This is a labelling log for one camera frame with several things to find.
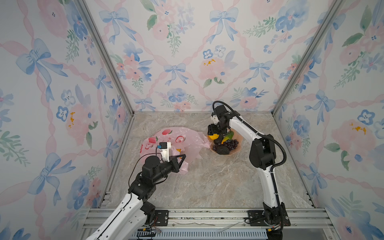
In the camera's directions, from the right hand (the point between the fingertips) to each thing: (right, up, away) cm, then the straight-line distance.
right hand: (214, 131), depth 100 cm
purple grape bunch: (+11, -8, -4) cm, 14 cm away
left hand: (-17, -11, -27) cm, 34 cm away
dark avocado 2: (+2, -6, -2) cm, 7 cm away
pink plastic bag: (-20, -6, -5) cm, 21 cm away
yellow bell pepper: (-1, -3, -4) cm, 5 cm away
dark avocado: (+4, -11, -10) cm, 15 cm away
